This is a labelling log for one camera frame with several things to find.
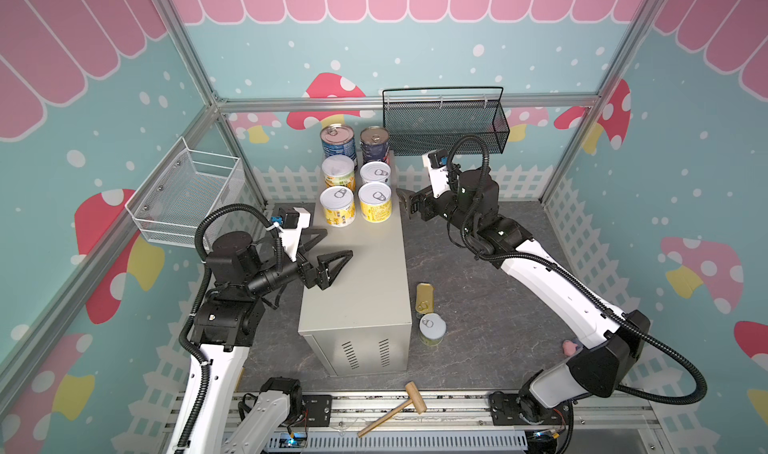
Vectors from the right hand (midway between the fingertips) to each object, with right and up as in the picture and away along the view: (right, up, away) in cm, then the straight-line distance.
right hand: (414, 180), depth 69 cm
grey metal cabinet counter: (-11, -28, -15) cm, 34 cm away
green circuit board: (-29, -63, +4) cm, 70 cm away
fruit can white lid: (+6, -39, +14) cm, 42 cm away
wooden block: (-46, -52, +11) cm, 70 cm away
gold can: (+5, -32, +25) cm, 41 cm away
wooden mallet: (+1, -54, +7) cm, 55 cm away
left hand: (-16, -16, -7) cm, 24 cm away
